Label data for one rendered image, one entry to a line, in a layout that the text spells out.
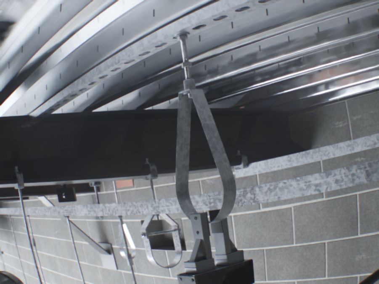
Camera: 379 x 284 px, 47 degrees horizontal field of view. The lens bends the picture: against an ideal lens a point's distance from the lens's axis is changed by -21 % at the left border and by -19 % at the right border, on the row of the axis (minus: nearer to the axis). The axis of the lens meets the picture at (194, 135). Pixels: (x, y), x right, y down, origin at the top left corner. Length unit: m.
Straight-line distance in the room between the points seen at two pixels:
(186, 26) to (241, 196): 0.49
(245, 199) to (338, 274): 1.14
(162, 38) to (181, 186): 0.24
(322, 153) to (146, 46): 0.92
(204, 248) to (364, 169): 0.35
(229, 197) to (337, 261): 1.47
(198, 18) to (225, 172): 0.24
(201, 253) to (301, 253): 1.54
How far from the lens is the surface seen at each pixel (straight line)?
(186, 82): 0.82
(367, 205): 2.05
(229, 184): 0.77
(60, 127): 1.60
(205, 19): 0.78
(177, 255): 1.69
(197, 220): 0.79
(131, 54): 0.93
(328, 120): 2.15
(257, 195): 1.13
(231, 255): 0.83
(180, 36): 0.84
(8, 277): 0.90
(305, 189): 1.04
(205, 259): 0.80
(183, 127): 0.84
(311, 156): 1.70
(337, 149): 1.63
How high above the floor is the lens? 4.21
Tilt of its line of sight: 6 degrees up
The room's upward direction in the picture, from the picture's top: 8 degrees counter-clockwise
